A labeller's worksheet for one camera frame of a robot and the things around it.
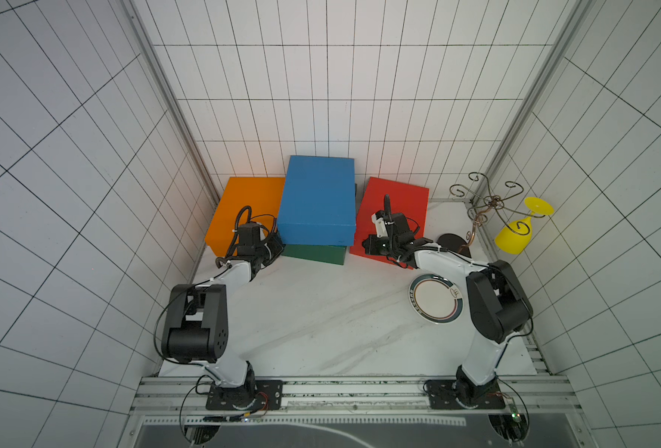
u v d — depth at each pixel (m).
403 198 1.13
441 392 0.73
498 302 0.49
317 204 0.87
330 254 1.01
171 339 0.45
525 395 0.75
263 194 1.17
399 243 0.74
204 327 0.46
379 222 0.87
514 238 0.80
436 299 0.90
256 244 0.75
